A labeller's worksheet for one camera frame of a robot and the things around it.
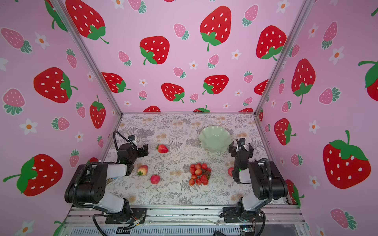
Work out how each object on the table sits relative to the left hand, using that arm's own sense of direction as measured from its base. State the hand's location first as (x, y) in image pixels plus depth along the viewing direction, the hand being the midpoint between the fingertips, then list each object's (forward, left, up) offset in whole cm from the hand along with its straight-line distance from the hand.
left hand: (140, 144), depth 95 cm
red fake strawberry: (-2, -14, -2) cm, 15 cm away
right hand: (-1, -66, +5) cm, 66 cm away
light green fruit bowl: (+9, -51, -6) cm, 52 cm away
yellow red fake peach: (-17, -5, -2) cm, 18 cm away
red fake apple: (-17, -57, -3) cm, 60 cm away
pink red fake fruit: (-22, -14, -2) cm, 26 cm away
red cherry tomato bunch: (-19, -39, -1) cm, 44 cm away
